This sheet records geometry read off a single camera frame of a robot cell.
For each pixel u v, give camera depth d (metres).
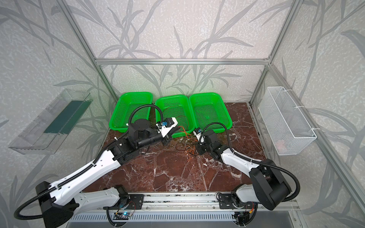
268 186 0.42
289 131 0.60
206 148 0.75
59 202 0.39
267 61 0.94
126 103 1.16
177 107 1.16
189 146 0.95
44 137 0.62
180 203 0.75
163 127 0.54
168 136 0.58
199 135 0.77
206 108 1.16
